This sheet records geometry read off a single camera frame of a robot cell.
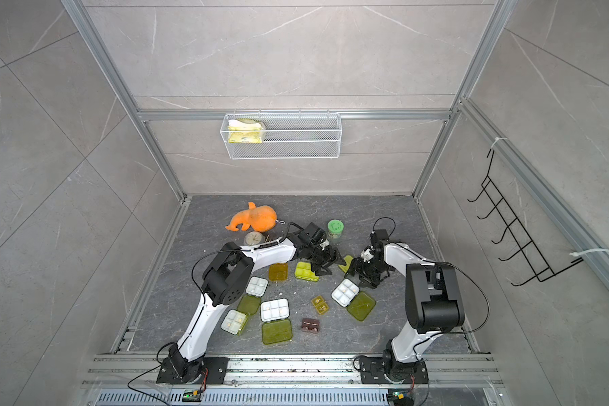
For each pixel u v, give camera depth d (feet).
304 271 3.05
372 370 2.39
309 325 2.68
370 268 2.62
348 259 3.20
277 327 2.68
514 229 2.22
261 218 3.34
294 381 2.39
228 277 1.87
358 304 2.83
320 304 2.80
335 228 3.32
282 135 3.28
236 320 2.72
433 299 1.54
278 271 3.10
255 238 3.24
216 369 2.40
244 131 2.85
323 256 2.82
